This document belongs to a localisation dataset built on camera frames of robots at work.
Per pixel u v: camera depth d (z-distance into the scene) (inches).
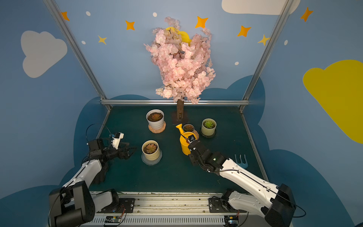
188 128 38.4
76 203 16.2
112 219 28.3
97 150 26.5
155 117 40.0
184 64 22.5
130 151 29.7
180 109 42.0
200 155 22.3
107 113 48.3
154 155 34.1
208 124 39.8
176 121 43.8
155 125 40.7
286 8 27.3
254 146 40.8
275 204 15.6
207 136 40.7
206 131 39.1
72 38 31.5
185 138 30.1
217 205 29.6
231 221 28.4
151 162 35.0
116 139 29.6
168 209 29.0
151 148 34.8
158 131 42.1
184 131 32.5
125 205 29.6
